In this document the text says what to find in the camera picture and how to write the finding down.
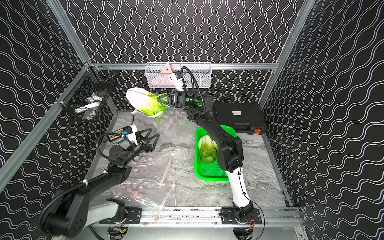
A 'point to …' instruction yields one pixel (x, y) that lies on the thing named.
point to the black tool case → (246, 117)
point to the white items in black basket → (91, 104)
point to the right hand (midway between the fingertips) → (158, 102)
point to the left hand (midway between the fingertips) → (154, 131)
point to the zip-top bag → (151, 204)
